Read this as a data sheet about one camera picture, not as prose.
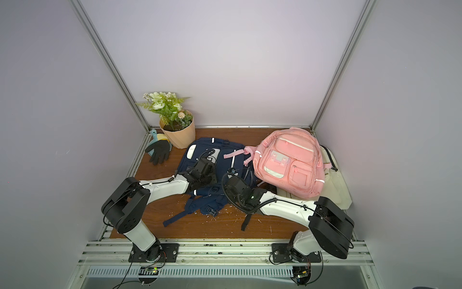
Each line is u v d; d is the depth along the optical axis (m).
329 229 0.41
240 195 0.61
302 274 0.71
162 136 1.13
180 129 1.03
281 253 0.73
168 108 0.92
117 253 0.76
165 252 0.73
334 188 0.87
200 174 0.72
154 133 1.15
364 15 0.72
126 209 0.46
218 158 1.02
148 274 0.72
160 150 1.10
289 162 0.94
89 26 0.76
